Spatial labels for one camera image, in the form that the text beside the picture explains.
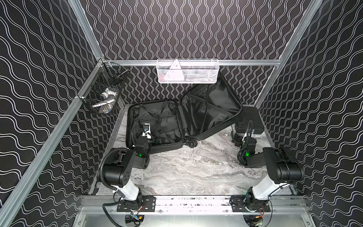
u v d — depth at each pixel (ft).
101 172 1.46
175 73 2.92
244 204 2.40
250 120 3.39
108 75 3.22
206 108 3.03
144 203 2.42
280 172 1.53
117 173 1.50
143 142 2.35
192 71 4.19
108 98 2.82
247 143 2.36
